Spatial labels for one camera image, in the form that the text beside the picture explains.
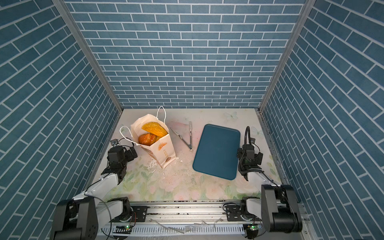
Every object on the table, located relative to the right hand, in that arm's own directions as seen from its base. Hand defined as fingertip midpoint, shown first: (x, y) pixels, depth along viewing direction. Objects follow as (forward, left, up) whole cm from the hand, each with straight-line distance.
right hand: (250, 149), depth 90 cm
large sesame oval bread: (-2, +54, +18) cm, 57 cm away
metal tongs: (+3, +38, -6) cm, 39 cm away
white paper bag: (-11, +49, +12) cm, 52 cm away
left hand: (-7, +75, +3) cm, 75 cm away
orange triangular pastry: (-5, +60, +12) cm, 61 cm away
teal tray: (-1, +20, -6) cm, 21 cm away
